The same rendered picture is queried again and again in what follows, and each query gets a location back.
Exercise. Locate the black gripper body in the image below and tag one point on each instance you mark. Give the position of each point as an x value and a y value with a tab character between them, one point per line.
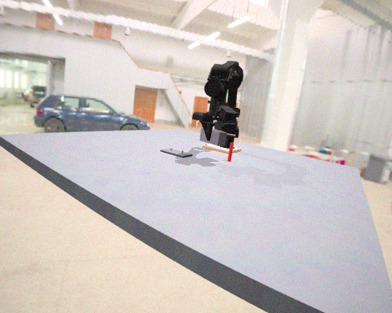
210	116

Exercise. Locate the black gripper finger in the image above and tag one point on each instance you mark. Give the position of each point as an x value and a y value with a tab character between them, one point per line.
220	126
207	128

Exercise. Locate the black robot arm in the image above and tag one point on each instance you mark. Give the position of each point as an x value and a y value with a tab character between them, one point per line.
222	78

